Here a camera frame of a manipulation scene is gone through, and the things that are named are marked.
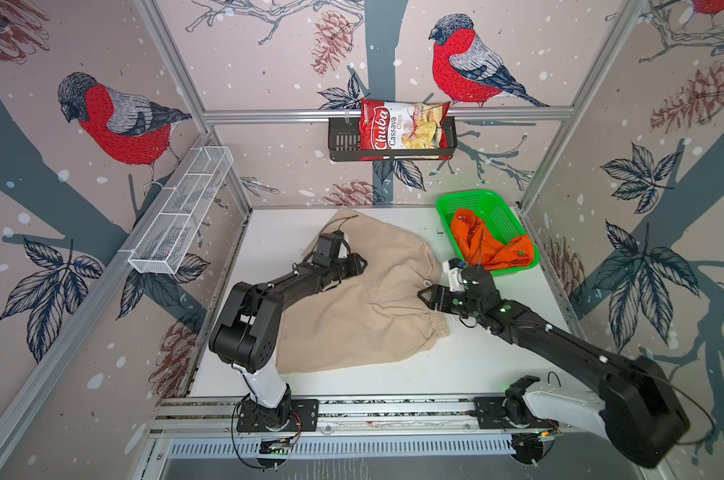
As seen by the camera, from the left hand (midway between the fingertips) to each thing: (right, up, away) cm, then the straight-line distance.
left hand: (364, 264), depth 92 cm
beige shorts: (+3, -16, -2) cm, 16 cm away
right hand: (+17, -9, -9) cm, 21 cm away
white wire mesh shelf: (-48, +9, -19) cm, 53 cm away
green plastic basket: (+47, +11, +22) cm, 53 cm away
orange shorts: (+39, +4, +3) cm, 39 cm away
